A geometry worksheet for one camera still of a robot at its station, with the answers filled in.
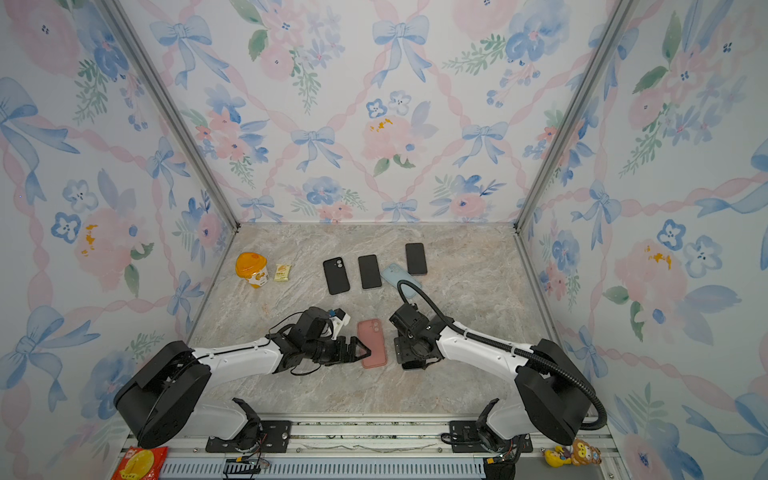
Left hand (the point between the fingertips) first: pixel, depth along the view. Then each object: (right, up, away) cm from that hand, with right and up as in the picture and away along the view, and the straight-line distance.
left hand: (362, 354), depth 83 cm
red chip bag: (-50, -21, -14) cm, 56 cm away
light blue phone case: (+9, +21, +23) cm, 33 cm away
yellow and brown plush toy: (+51, -18, -14) cm, 56 cm away
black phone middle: (0, +22, +24) cm, 33 cm away
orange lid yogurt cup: (-36, +24, +12) cm, 45 cm away
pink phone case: (+2, +3, +9) cm, 10 cm away
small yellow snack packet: (-30, +22, +21) cm, 43 cm away
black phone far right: (+18, +26, +28) cm, 42 cm away
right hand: (+14, +1, +3) cm, 14 cm away
